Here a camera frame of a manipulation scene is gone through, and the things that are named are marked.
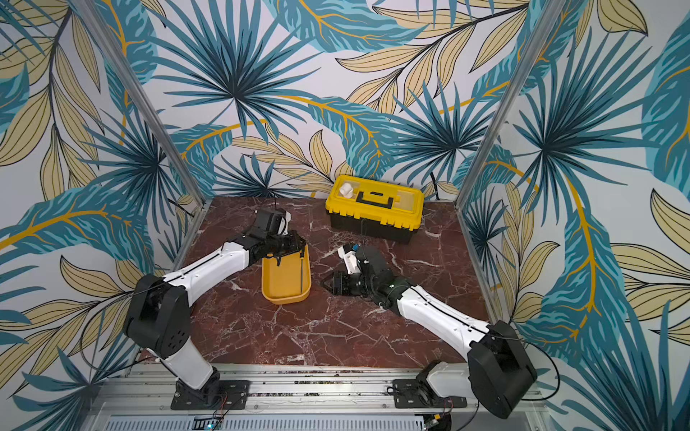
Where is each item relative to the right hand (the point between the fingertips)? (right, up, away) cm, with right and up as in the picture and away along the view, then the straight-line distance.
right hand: (325, 283), depth 78 cm
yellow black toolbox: (+17, +23, +19) cm, 34 cm away
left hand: (-8, +11, +11) cm, 17 cm away
